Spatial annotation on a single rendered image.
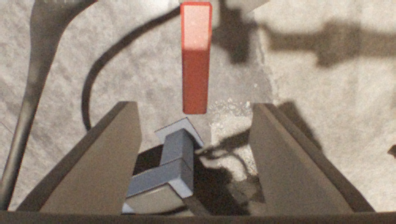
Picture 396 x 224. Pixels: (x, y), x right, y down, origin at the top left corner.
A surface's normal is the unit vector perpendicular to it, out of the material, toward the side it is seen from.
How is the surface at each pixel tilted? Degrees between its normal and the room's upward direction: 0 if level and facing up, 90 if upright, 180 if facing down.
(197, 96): 0
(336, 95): 0
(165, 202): 0
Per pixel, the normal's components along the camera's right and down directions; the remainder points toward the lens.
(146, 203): 0.01, 0.50
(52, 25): 0.04, 0.99
